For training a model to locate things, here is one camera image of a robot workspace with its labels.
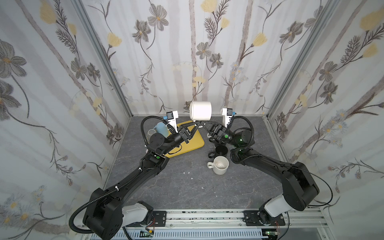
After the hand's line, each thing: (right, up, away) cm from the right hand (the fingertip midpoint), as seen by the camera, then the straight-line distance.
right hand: (202, 122), depth 60 cm
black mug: (+13, -17, +36) cm, 42 cm away
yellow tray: (-2, -8, +3) cm, 9 cm away
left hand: (-2, +1, +2) cm, 3 cm away
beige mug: (+13, -25, +32) cm, 43 cm away
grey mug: (-33, -6, +36) cm, 49 cm away
